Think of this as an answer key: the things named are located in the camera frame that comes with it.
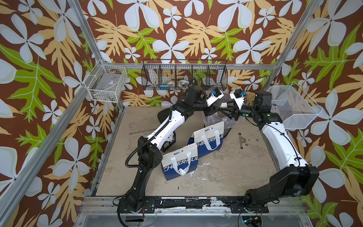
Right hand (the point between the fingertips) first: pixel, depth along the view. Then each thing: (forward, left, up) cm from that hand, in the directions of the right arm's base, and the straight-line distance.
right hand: (222, 105), depth 74 cm
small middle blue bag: (-6, +29, -26) cm, 39 cm away
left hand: (+3, +1, 0) cm, 3 cm away
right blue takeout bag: (-11, +6, -17) cm, 21 cm away
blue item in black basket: (+21, +33, -4) cm, 39 cm away
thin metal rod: (+6, +56, -33) cm, 65 cm away
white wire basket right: (+5, -43, -5) cm, 44 cm away
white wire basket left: (+19, +69, +1) cm, 71 cm away
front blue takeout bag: (-23, +22, -18) cm, 37 cm away
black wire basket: (+35, +28, -3) cm, 45 cm away
